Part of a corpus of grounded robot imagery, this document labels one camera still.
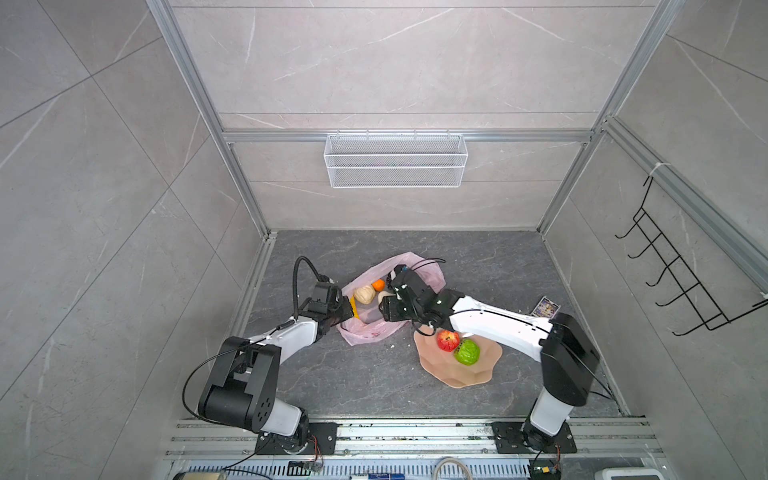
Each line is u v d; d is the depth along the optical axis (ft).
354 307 3.12
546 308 3.13
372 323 2.86
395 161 3.29
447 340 2.75
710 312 1.95
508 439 2.36
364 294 3.11
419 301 2.08
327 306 2.35
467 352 2.68
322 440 2.40
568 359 1.53
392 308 2.45
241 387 1.42
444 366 2.79
